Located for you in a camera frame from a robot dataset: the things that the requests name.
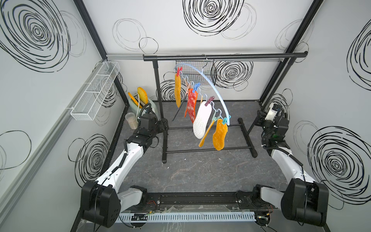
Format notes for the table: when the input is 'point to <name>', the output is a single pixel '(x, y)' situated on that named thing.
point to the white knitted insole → (201, 121)
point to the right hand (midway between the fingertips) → (261, 110)
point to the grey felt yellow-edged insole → (202, 142)
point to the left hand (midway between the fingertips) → (161, 121)
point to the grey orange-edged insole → (181, 104)
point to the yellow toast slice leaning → (135, 101)
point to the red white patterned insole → (190, 111)
